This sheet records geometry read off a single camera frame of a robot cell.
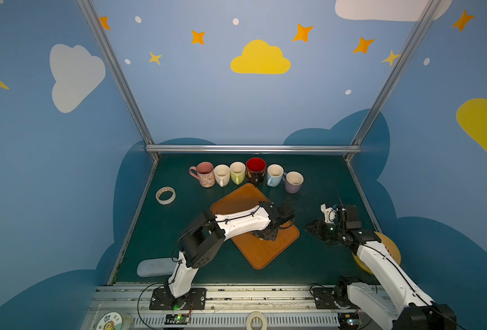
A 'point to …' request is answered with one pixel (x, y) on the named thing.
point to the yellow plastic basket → (389, 245)
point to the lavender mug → (294, 180)
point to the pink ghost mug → (205, 174)
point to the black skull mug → (256, 168)
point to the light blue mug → (274, 174)
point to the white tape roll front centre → (253, 314)
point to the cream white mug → (221, 173)
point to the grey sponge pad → (153, 267)
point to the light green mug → (237, 170)
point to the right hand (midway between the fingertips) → (308, 224)
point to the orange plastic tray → (262, 253)
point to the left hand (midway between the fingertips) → (268, 235)
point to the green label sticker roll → (111, 320)
